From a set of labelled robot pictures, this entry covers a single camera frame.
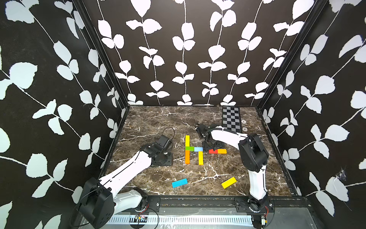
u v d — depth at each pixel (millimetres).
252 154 521
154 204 733
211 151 924
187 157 907
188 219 702
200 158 903
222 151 929
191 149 956
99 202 390
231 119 1104
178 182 799
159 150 584
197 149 953
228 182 818
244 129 1072
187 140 982
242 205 733
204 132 709
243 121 1108
